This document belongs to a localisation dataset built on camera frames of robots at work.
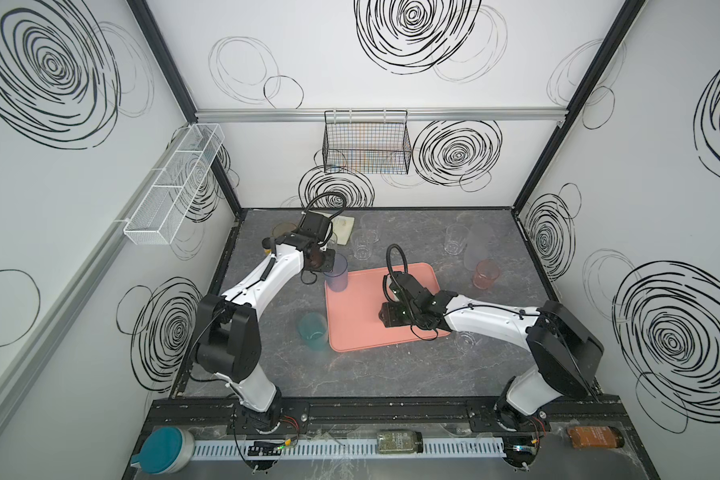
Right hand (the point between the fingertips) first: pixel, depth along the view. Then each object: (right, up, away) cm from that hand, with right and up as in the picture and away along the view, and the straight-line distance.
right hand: (380, 317), depth 85 cm
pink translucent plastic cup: (+36, +12, +14) cm, 40 cm away
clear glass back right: (+28, +23, +21) cm, 42 cm away
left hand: (-16, +16, +4) cm, 23 cm away
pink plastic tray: (-8, -2, +4) cm, 9 cm away
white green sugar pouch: (-13, +27, +28) cm, 41 cm away
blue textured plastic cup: (-13, +10, +3) cm, 17 cm away
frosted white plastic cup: (+38, +20, +23) cm, 48 cm away
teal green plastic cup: (-18, -1, -7) cm, 20 cm away
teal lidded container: (-46, -22, -23) cm, 56 cm away
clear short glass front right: (+25, -7, +1) cm, 26 cm away
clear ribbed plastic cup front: (-5, +21, +23) cm, 32 cm away
